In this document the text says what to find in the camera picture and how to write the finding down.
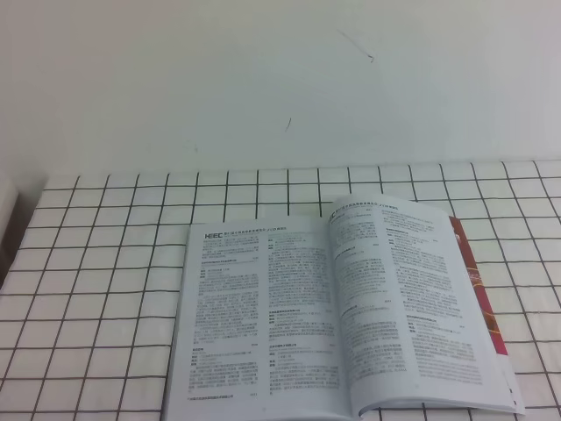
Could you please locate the book with red cover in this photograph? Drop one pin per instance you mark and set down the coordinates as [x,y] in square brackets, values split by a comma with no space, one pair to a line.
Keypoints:
[378,305]

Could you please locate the white black-grid tablecloth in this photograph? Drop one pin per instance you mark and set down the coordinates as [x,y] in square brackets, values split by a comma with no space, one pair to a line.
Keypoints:
[89,302]

